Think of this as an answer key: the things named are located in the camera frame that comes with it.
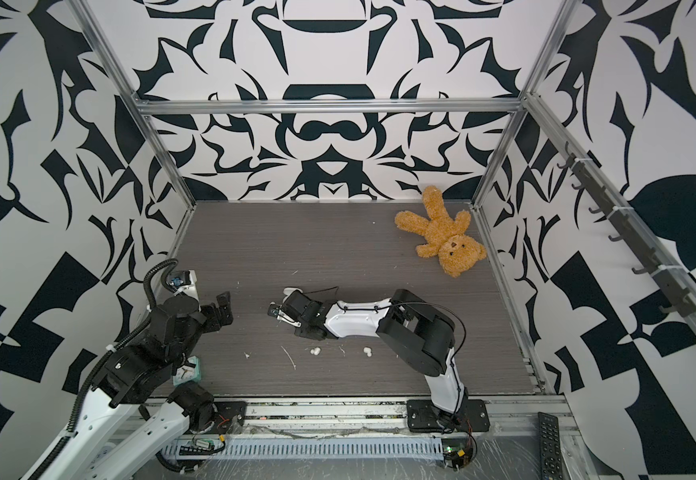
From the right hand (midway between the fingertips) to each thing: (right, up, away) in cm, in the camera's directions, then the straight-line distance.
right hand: (305, 311), depth 91 cm
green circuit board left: (-21, -26, -21) cm, 39 cm away
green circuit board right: (+38, -28, -20) cm, 52 cm away
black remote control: (+59, -26, -21) cm, 68 cm away
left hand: (-20, +9, -20) cm, 30 cm away
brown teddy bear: (+48, +17, +6) cm, 51 cm away
